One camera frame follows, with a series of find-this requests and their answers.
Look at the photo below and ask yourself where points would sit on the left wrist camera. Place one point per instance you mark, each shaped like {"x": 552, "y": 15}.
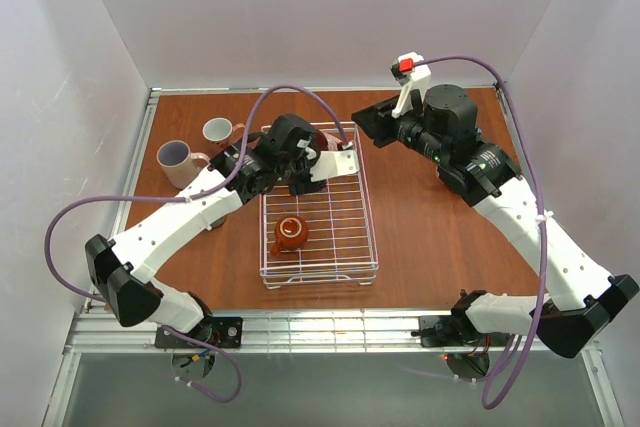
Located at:
{"x": 332, "y": 164}

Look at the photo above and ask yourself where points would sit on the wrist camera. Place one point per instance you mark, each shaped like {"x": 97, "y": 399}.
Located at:
{"x": 332, "y": 164}
{"x": 413, "y": 75}

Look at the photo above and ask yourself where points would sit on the pink floral mug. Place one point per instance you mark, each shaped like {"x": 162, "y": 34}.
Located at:
{"x": 222, "y": 132}

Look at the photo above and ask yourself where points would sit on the aluminium front rail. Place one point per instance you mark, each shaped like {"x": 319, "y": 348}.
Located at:
{"x": 273, "y": 332}

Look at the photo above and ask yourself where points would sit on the orange brown mug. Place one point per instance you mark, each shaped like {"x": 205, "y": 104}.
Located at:
{"x": 291, "y": 232}

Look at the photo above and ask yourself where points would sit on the pearlescent pink mug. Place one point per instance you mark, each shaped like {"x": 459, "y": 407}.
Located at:
{"x": 180, "y": 165}

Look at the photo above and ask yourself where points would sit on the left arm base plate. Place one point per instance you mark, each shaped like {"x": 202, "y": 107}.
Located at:
{"x": 223, "y": 332}

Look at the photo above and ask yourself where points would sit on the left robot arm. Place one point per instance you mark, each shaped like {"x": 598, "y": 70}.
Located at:
{"x": 123, "y": 268}

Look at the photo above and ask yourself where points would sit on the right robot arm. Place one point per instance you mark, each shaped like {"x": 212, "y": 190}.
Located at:
{"x": 581, "y": 297}

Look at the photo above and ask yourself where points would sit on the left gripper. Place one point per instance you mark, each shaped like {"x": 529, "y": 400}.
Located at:
{"x": 306, "y": 182}

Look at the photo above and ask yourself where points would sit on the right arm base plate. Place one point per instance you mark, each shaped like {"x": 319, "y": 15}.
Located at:
{"x": 445, "y": 331}

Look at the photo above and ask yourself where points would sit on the white wire dish rack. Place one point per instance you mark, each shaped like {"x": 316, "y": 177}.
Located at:
{"x": 341, "y": 246}

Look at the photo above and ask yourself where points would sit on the pink ghost pattern mug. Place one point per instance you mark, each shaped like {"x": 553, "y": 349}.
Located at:
{"x": 332, "y": 141}

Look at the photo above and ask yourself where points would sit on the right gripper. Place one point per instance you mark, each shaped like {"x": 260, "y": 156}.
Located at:
{"x": 376, "y": 120}

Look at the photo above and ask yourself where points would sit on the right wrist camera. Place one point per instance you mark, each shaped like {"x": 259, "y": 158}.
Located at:
{"x": 413, "y": 75}

